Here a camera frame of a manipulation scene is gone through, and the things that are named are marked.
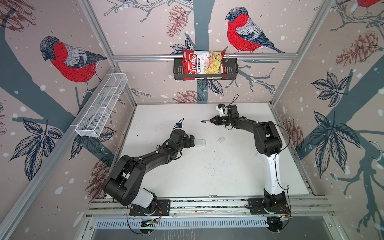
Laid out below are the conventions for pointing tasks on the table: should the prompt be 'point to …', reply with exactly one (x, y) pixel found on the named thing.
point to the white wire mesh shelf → (92, 119)
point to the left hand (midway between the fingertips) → (188, 137)
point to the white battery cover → (221, 140)
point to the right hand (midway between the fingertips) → (209, 123)
